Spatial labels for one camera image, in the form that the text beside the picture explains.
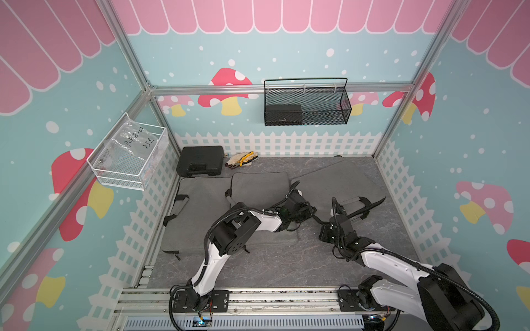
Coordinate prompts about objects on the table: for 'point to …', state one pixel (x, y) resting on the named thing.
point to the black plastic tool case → (201, 160)
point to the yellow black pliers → (247, 158)
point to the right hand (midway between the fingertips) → (320, 228)
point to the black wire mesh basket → (306, 106)
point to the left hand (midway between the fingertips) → (317, 211)
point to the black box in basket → (281, 115)
